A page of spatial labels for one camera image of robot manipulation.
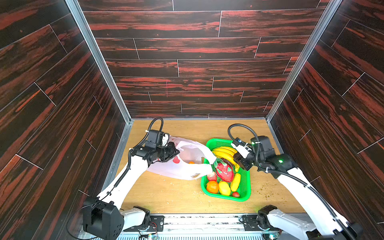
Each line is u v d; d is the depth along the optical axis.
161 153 0.66
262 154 0.53
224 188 0.82
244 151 0.63
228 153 0.88
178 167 0.78
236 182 0.84
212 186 0.80
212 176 0.86
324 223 0.38
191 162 0.91
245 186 0.79
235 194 0.80
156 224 0.73
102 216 0.38
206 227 0.73
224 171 0.82
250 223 0.73
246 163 0.65
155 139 0.61
